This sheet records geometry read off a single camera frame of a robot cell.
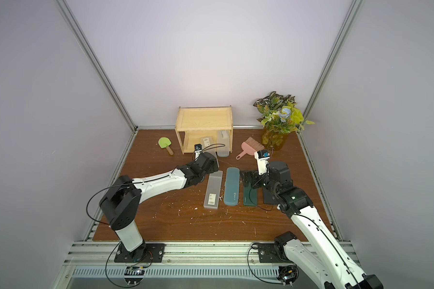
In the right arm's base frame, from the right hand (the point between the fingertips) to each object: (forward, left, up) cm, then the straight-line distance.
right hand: (251, 166), depth 73 cm
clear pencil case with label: (-5, +18, -21) cm, 28 cm away
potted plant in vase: (+33, -18, -1) cm, 37 cm away
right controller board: (-34, -15, -25) cm, 45 cm away
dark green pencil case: (-4, -3, -22) cm, 22 cm away
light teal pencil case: (+2, +8, -23) cm, 24 cm away
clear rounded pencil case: (+34, +14, -21) cm, 43 cm away
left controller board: (-36, +48, -25) cm, 65 cm away
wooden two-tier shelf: (+29, +30, -3) cm, 42 cm away
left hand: (+10, +19, -12) cm, 24 cm away
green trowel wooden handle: (+32, +52, -23) cm, 65 cm away
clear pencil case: (+29, +24, -18) cm, 41 cm away
